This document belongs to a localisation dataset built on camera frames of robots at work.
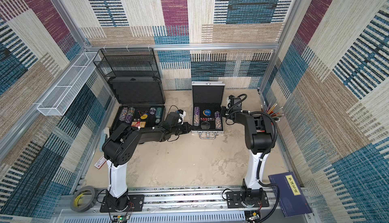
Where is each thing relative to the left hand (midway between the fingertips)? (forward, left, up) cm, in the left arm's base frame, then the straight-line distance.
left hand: (195, 127), depth 96 cm
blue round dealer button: (+12, -9, -1) cm, 15 cm away
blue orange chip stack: (+11, +47, +1) cm, 49 cm away
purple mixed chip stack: (+9, +43, 0) cm, 44 cm away
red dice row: (+7, -8, -2) cm, 11 cm away
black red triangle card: (+13, +36, -1) cm, 39 cm away
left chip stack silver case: (+8, -1, 0) cm, 8 cm away
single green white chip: (+6, +24, -1) cm, 25 cm away
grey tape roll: (-41, +50, -2) cm, 65 cm away
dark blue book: (-39, -46, -3) cm, 60 cm away
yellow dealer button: (+10, +35, -2) cm, 36 cm away
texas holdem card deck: (+3, +35, -1) cm, 35 cm away
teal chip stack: (+11, +24, +1) cm, 27 cm away
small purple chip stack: (+13, +29, 0) cm, 32 cm away
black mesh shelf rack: (+39, +45, +21) cm, 63 cm away
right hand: (+12, -19, -1) cm, 23 cm away
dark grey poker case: (+19, +39, +6) cm, 44 cm away
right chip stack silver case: (+5, -15, 0) cm, 16 cm away
